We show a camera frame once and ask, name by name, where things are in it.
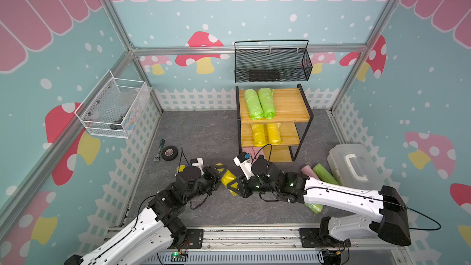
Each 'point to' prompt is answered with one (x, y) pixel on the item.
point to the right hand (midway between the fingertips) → (229, 185)
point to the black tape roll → (169, 153)
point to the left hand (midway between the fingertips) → (229, 173)
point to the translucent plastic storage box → (352, 166)
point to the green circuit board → (178, 256)
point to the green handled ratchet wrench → (157, 157)
